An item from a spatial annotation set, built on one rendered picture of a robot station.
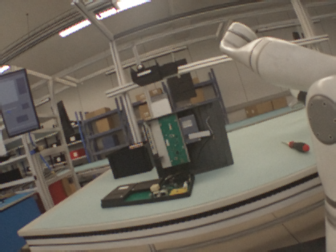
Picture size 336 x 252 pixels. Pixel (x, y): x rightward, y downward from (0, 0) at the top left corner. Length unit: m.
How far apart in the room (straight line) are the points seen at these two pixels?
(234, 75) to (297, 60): 4.67
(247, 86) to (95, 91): 4.31
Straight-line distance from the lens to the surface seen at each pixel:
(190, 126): 0.55
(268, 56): 0.36
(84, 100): 5.50
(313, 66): 0.33
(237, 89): 4.93
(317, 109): 0.23
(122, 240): 0.49
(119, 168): 0.83
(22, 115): 1.65
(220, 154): 0.57
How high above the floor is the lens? 1.18
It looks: 2 degrees down
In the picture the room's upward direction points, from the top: 16 degrees counter-clockwise
